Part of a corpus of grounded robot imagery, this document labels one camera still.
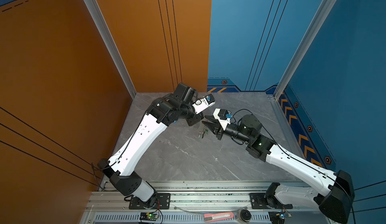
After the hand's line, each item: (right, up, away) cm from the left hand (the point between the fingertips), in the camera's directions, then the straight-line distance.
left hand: (201, 109), depth 68 cm
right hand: (+1, -4, -4) cm, 5 cm away
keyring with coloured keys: (+2, -11, +11) cm, 16 cm away
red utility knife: (+5, -50, +1) cm, 50 cm away
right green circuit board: (+36, -51, +2) cm, 62 cm away
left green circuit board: (-25, -51, +3) cm, 57 cm away
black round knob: (+18, -44, -6) cm, 48 cm away
